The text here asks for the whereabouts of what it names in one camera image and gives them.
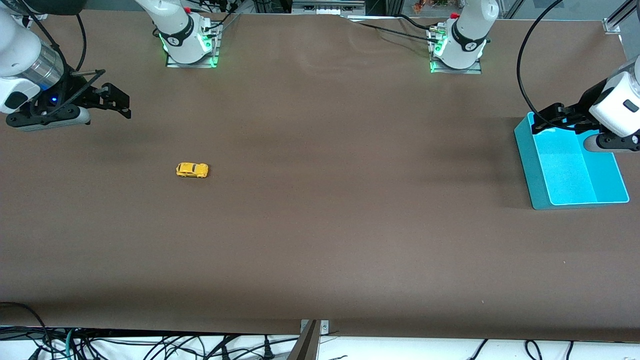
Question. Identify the metal table edge bracket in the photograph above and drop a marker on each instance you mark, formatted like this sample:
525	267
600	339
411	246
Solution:
325	327

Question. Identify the grey metal device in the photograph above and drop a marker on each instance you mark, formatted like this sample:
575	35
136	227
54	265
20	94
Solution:
327	7

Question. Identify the aluminium frame profile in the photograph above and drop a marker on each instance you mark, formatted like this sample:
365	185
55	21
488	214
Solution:
627	11

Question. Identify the brown table cover sheet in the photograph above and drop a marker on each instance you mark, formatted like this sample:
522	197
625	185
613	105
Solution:
320	225

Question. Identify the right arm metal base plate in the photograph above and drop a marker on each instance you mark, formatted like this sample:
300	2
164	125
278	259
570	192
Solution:
200	64

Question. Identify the turquoise plastic bin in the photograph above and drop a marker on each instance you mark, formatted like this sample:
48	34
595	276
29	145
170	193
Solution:
570	170

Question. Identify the yellow toy beetle car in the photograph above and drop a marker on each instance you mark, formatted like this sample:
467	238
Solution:
192	170

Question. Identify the orange and green object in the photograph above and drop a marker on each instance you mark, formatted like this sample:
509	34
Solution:
430	6

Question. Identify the metal corner bracket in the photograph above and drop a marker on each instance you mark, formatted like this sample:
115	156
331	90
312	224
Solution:
612	26

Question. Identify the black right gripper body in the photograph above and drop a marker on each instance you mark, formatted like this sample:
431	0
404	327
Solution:
75	93

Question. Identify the dark grey pole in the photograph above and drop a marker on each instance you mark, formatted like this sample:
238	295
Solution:
306	345

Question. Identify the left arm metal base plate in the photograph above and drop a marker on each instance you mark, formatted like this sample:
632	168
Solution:
457	71

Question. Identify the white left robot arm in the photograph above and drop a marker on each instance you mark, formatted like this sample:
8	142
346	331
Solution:
467	40

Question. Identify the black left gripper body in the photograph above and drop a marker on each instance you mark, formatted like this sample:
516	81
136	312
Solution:
583	105

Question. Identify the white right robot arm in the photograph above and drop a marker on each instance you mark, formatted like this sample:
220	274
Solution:
177	35

